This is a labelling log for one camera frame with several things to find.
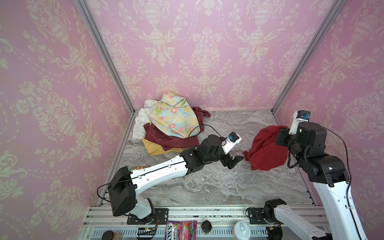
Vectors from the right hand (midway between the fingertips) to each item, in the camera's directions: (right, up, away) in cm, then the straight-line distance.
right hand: (284, 128), depth 63 cm
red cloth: (-4, -13, +9) cm, 16 cm away
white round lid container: (-17, -46, +3) cm, 49 cm away
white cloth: (-75, +5, +40) cm, 85 cm away
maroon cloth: (-56, -9, +31) cm, 65 cm away
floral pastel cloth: (-52, +8, +37) cm, 64 cm away
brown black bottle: (-73, -44, -2) cm, 85 cm away
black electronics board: (-63, -52, +10) cm, 82 cm away
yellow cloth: (-65, -15, +34) cm, 75 cm away
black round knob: (-33, -41, -1) cm, 53 cm away
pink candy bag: (-42, -47, +5) cm, 63 cm away
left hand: (-18, -11, +4) cm, 22 cm away
